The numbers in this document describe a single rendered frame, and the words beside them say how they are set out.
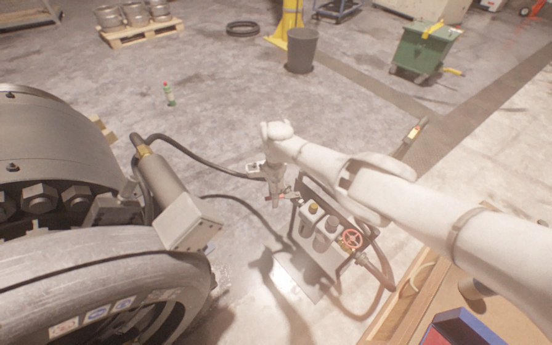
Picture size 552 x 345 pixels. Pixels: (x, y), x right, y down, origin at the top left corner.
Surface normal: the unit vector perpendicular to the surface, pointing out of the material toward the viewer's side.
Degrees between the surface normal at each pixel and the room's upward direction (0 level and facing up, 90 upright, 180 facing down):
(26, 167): 33
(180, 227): 23
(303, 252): 0
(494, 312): 0
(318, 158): 37
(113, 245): 46
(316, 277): 0
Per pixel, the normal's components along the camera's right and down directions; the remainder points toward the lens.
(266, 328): 0.02, -0.62
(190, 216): -0.26, -0.38
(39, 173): 0.47, -0.80
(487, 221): -0.44, -0.87
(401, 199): -0.63, -0.28
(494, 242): -0.80, -0.56
